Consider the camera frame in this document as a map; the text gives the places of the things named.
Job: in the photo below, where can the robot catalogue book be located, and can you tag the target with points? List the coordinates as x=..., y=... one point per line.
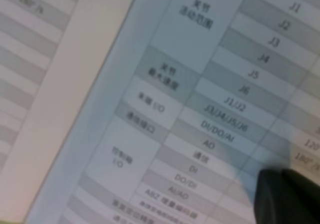
x=157, y=111

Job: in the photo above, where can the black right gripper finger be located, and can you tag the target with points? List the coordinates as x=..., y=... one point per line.
x=286, y=197

